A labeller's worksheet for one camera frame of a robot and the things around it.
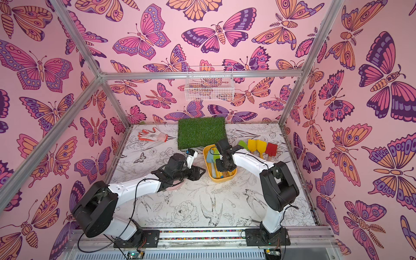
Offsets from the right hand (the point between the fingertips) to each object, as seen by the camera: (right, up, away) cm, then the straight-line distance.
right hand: (218, 168), depth 91 cm
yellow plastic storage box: (+1, -5, 0) cm, 5 cm away
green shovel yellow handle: (+18, +13, +18) cm, 28 cm away
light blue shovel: (-5, +4, +9) cm, 11 cm away
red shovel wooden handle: (+35, +9, +15) cm, 39 cm away
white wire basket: (-5, +49, +4) cm, 50 cm away
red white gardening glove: (-43, +18, +22) cm, 52 cm away
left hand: (-8, +1, -6) cm, 10 cm away
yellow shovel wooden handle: (+23, +13, +16) cm, 31 cm away
